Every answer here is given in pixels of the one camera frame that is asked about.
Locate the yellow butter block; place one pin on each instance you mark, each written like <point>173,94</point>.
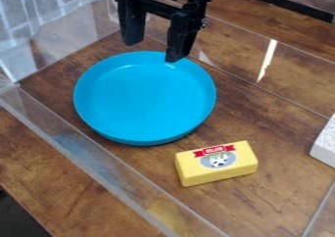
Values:
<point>215,163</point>

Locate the clear acrylic enclosure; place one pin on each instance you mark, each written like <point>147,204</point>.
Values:
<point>89,187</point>

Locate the blue round tray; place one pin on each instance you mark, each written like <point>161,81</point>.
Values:
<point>141,101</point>

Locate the white foam block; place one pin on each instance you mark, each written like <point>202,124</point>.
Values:
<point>324,146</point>

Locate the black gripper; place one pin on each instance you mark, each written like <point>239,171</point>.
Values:
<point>186,22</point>

